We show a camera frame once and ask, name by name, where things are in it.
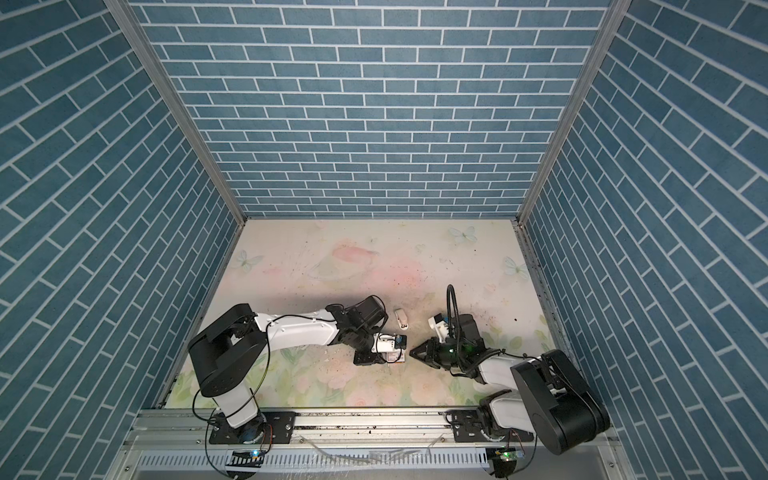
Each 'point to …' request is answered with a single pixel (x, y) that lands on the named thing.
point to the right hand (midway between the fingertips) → (410, 351)
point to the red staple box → (394, 356)
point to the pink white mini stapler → (401, 319)
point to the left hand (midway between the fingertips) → (382, 354)
